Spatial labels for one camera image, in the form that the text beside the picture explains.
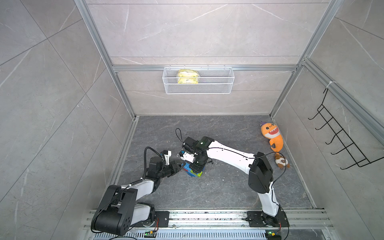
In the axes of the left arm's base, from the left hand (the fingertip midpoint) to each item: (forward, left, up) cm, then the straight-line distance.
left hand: (184, 163), depth 86 cm
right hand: (-4, -7, +1) cm, 8 cm away
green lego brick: (-7, -8, 0) cm, 11 cm away
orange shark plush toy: (+22, -59, 0) cm, 63 cm away
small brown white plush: (+1, -60, -4) cm, 60 cm away
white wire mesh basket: (+50, -19, +23) cm, 58 cm away
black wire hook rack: (-7, -73, +26) cm, 77 cm away
